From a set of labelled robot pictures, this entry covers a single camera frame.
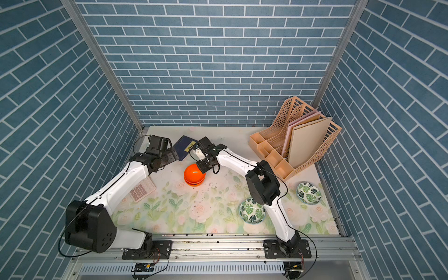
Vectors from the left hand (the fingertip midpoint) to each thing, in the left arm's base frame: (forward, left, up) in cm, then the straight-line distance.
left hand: (173, 155), depth 87 cm
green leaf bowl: (-23, -40, -15) cm, 48 cm away
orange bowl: (-6, -9, -10) cm, 15 cm away
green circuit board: (-44, +7, -19) cm, 49 cm away
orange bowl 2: (-10, -11, -11) cm, 18 cm away
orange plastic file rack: (+13, -51, -7) cm, 53 cm away
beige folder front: (+12, -70, 0) cm, 72 cm away
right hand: (-1, -14, -9) cm, 16 cm away
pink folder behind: (+6, -56, +9) cm, 57 cm away
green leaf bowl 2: (-13, -70, -14) cm, 72 cm away
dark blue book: (+16, +2, -12) cm, 20 cm away
